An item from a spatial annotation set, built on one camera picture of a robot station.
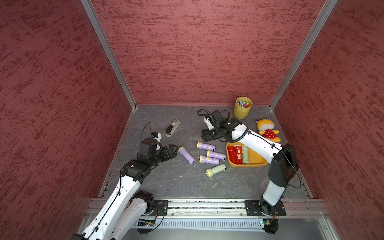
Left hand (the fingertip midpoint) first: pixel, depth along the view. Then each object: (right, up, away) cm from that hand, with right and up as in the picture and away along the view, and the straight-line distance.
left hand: (170, 152), depth 77 cm
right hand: (+20, +7, +8) cm, 22 cm away
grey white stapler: (-4, +11, +24) cm, 27 cm away
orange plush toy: (+62, +12, +25) cm, 68 cm away
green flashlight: (+21, -13, +6) cm, 25 cm away
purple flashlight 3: (+18, -6, +11) cm, 22 cm away
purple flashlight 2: (+22, -3, +13) cm, 25 cm away
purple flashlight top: (+21, 0, +17) cm, 27 cm away
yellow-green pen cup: (+47, +26, +26) cm, 59 cm away
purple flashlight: (+5, -2, +15) cm, 16 cm away
